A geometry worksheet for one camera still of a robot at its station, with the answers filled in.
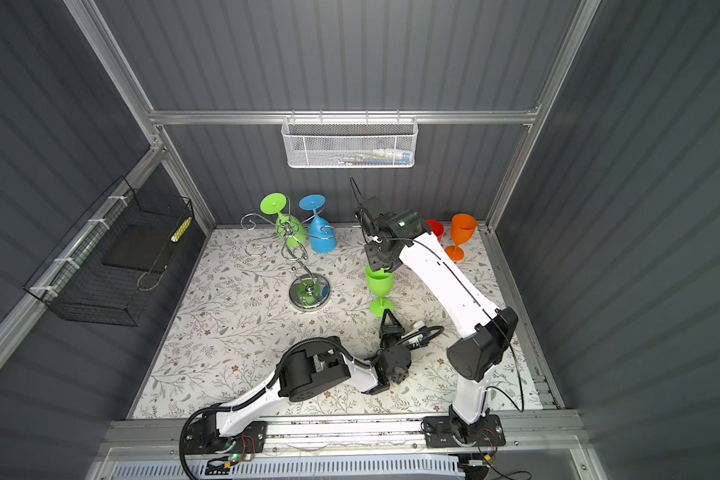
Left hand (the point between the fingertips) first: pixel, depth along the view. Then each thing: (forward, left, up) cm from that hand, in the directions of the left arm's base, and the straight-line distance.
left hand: (380, 313), depth 89 cm
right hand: (+5, -1, +20) cm, 20 cm away
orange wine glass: (+23, -29, +12) cm, 38 cm away
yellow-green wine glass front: (+1, +1, +13) cm, 13 cm away
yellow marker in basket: (+16, +55, +22) cm, 61 cm away
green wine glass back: (+12, +24, +26) cm, 37 cm away
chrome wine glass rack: (+12, +23, -4) cm, 26 cm away
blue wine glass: (+16, +16, +18) cm, 29 cm away
